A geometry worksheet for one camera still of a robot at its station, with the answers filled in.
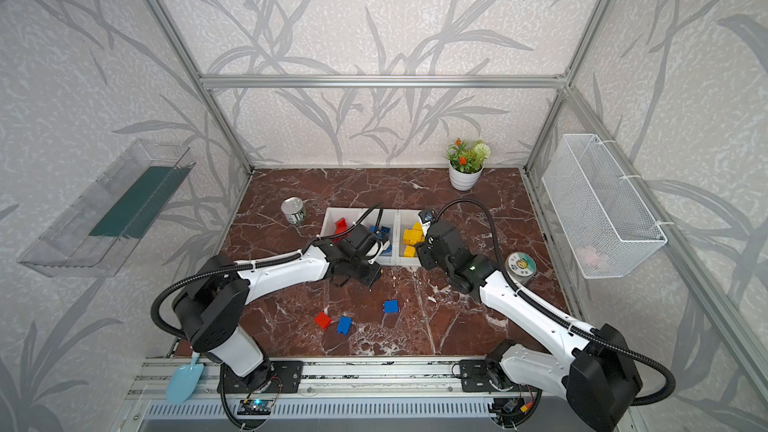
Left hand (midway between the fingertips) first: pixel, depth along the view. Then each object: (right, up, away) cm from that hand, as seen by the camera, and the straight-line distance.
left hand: (382, 267), depth 88 cm
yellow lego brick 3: (+11, +11, +11) cm, 19 cm away
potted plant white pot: (+29, +26, +19) cm, 43 cm away
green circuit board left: (-29, -30, -17) cm, 45 cm away
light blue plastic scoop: (-49, -25, -14) cm, 56 cm away
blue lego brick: (0, +10, +11) cm, 15 cm away
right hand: (+14, +12, -5) cm, 19 cm away
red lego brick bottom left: (-16, -14, -5) cm, 22 cm away
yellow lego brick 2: (+10, +8, +6) cm, 14 cm away
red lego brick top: (-15, +11, +14) cm, 23 cm away
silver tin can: (-31, +16, +14) cm, 38 cm away
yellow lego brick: (+8, +4, +4) cm, 10 cm away
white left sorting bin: (-17, +15, +12) cm, 26 cm away
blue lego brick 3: (-10, -14, -6) cm, 19 cm away
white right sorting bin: (+7, +13, +14) cm, 20 cm away
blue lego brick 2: (+3, -11, -3) cm, 11 cm away
